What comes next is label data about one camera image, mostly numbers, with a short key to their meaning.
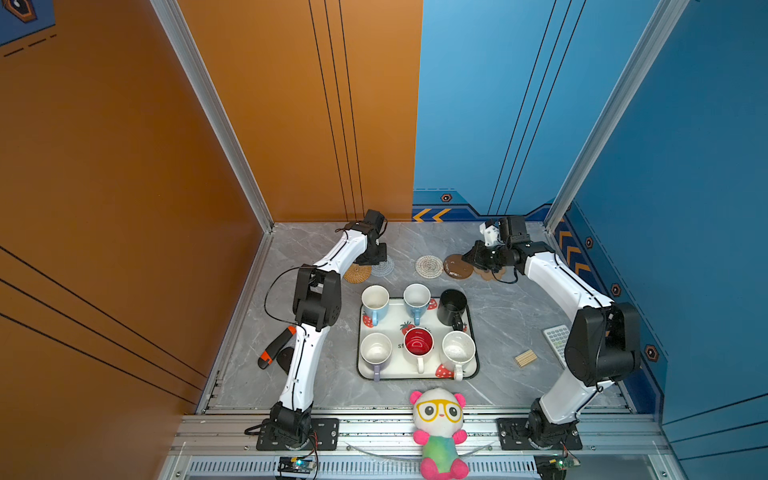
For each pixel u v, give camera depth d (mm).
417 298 917
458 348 868
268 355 848
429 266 1056
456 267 1048
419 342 868
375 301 921
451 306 934
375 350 864
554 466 708
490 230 833
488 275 1072
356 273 1052
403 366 848
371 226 855
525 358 848
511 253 657
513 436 727
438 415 698
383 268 1056
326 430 754
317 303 626
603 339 464
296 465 708
